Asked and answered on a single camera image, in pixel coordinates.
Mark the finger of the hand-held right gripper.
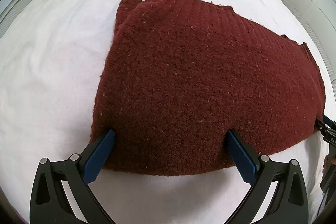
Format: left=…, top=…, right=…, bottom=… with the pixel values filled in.
left=314, top=114, right=336, bottom=136

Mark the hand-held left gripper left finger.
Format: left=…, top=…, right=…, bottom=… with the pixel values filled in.
left=29, top=129, right=117, bottom=224

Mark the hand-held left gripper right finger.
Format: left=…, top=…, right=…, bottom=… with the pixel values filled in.
left=223, top=130, right=309, bottom=224

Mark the dark red knitted sweater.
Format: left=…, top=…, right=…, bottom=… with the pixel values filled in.
left=89, top=0, right=326, bottom=177

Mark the person's right hand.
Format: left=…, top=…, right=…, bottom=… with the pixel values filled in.
left=323, top=154, right=336, bottom=174

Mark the white bed sheet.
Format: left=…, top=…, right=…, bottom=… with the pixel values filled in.
left=0, top=0, right=336, bottom=224

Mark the black cable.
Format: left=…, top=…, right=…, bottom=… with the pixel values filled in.
left=316, top=187, right=329, bottom=224

